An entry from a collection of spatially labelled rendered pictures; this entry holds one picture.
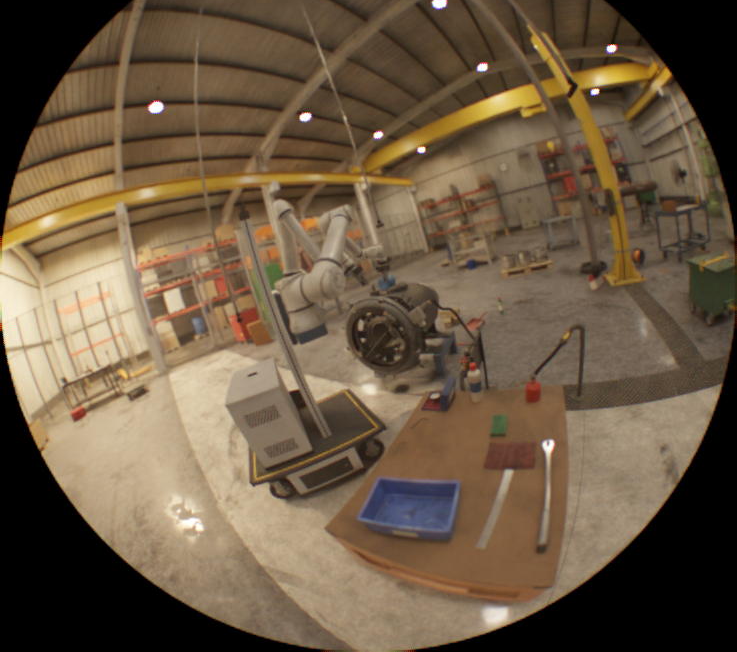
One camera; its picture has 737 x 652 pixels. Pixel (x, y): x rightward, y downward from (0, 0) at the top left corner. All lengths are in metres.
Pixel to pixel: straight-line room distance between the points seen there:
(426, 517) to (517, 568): 0.38
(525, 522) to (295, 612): 1.11
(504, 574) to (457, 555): 0.17
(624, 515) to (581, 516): 0.24
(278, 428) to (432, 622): 1.29
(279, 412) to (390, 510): 0.80
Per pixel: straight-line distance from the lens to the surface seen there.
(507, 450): 1.11
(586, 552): 1.46
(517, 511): 0.98
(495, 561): 0.92
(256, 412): 1.47
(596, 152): 4.27
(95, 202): 9.46
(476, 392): 1.35
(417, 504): 1.04
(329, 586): 1.53
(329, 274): 1.16
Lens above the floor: 1.36
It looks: 7 degrees down
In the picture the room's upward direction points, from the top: 17 degrees counter-clockwise
